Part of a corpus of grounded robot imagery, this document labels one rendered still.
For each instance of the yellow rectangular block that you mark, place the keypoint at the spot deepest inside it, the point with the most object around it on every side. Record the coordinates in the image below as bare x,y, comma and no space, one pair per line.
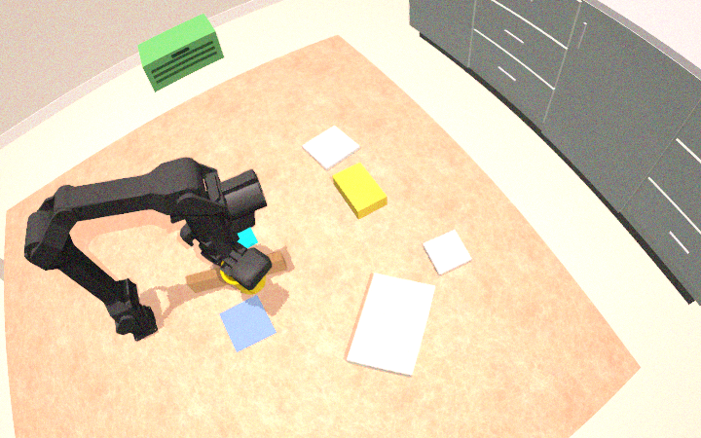
359,189

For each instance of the long wooden beam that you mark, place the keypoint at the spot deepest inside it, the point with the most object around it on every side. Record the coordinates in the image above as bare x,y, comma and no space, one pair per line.
208,280

